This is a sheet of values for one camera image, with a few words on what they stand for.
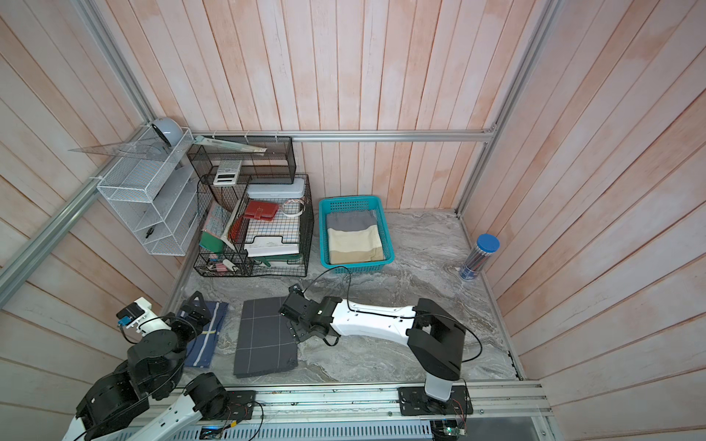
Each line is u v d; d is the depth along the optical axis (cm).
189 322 57
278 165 107
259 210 90
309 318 60
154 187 69
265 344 82
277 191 95
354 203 114
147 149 86
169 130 82
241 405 73
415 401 73
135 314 51
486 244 85
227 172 98
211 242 101
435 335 44
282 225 89
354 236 105
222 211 111
